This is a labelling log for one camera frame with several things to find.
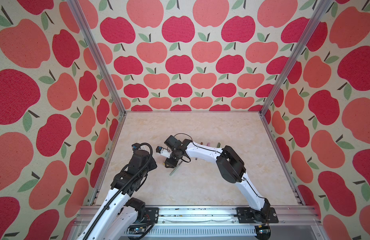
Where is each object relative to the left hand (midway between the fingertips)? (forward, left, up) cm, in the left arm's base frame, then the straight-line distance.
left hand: (155, 158), depth 78 cm
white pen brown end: (+19, -27, -15) cm, 37 cm away
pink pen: (+19, -32, -15) cm, 40 cm away
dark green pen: (+18, -39, -15) cm, 46 cm away
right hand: (+6, -6, -15) cm, 17 cm away
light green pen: (+1, -10, -15) cm, 18 cm away
